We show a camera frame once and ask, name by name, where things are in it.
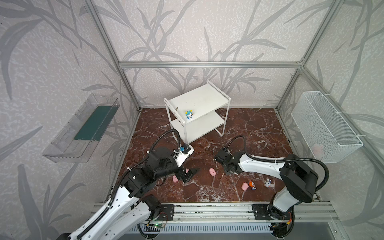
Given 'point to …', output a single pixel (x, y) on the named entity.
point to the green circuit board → (159, 225)
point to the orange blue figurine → (252, 185)
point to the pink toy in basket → (318, 151)
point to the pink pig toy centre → (212, 172)
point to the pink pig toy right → (244, 186)
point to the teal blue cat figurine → (189, 114)
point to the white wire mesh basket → (330, 139)
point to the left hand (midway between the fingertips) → (195, 158)
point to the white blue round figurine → (267, 183)
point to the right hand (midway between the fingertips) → (230, 161)
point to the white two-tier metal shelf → (198, 111)
